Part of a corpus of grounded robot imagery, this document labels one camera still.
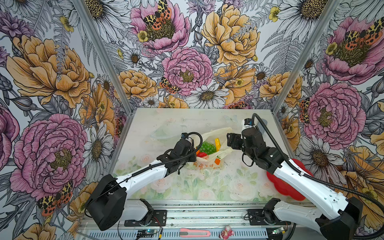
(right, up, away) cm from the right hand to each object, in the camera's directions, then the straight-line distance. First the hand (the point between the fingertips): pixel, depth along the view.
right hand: (234, 140), depth 76 cm
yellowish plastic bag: (-9, -13, +7) cm, 17 cm away
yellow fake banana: (-5, -5, +20) cm, 21 cm away
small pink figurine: (-5, -41, -8) cm, 42 cm away
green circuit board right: (+18, -43, -5) cm, 47 cm away
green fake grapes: (-12, -7, +19) cm, 23 cm away
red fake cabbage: (-16, -10, +15) cm, 25 cm away
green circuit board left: (-42, -42, -5) cm, 60 cm away
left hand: (-20, -9, +9) cm, 24 cm away
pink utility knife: (-24, -42, -6) cm, 49 cm away
